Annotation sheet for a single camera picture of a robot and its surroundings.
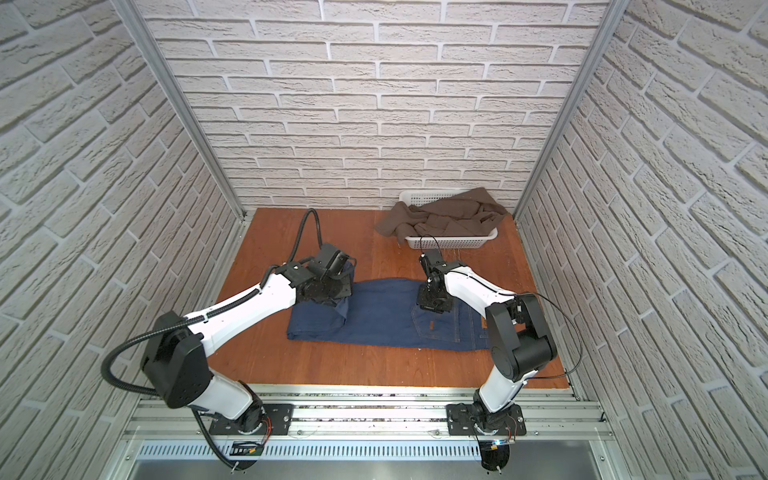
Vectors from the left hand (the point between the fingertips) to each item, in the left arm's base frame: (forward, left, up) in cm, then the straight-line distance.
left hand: (353, 284), depth 84 cm
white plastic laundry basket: (+43, -23, -6) cm, 49 cm away
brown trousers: (+34, -42, -5) cm, 54 cm away
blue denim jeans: (-3, -9, -13) cm, 16 cm away
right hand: (-3, -22, -9) cm, 24 cm away
